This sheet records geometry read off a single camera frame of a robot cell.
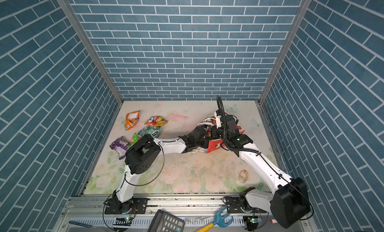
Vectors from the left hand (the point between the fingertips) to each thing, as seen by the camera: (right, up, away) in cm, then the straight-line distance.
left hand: (209, 139), depth 96 cm
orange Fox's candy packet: (-36, +12, +7) cm, 39 cm away
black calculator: (-23, -33, -28) cm, 49 cm away
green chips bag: (-42, +3, -16) cm, 45 cm away
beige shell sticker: (+19, -19, -12) cm, 29 cm away
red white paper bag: (+2, -1, -12) cm, 12 cm away
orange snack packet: (-54, +13, +6) cm, 56 cm away
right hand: (0, +11, -15) cm, 18 cm away
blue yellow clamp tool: (+2, -33, -28) cm, 44 cm away
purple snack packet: (-54, -3, -8) cm, 54 cm away
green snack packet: (-36, +5, +1) cm, 36 cm away
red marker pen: (+28, -34, -27) cm, 52 cm away
